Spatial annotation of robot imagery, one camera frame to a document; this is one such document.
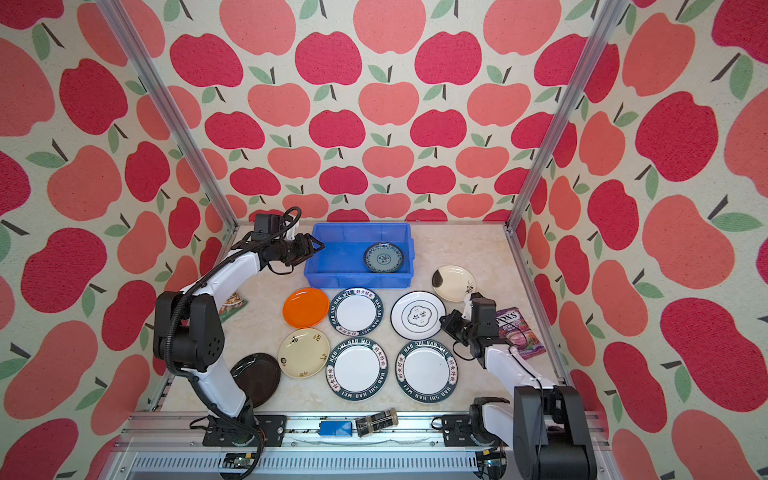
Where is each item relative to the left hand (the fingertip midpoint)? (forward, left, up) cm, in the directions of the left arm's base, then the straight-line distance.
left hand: (323, 249), depth 92 cm
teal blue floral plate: (+10, -19, -17) cm, 27 cm away
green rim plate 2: (-31, -11, -17) cm, 37 cm away
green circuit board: (-52, +17, -19) cm, 58 cm away
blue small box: (-46, -6, -14) cm, 49 cm away
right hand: (-17, -38, -12) cm, 44 cm away
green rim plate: (-13, -10, -17) cm, 23 cm away
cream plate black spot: (-3, -43, -15) cm, 45 cm away
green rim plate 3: (-31, -31, -19) cm, 48 cm away
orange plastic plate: (-11, +7, -16) cm, 21 cm away
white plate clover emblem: (-15, -29, -15) cm, 36 cm away
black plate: (-34, +16, -14) cm, 40 cm away
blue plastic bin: (+10, -2, -20) cm, 23 cm away
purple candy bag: (-21, -58, -13) cm, 63 cm away
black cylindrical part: (-46, -15, -14) cm, 50 cm away
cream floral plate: (-26, +6, -18) cm, 32 cm away
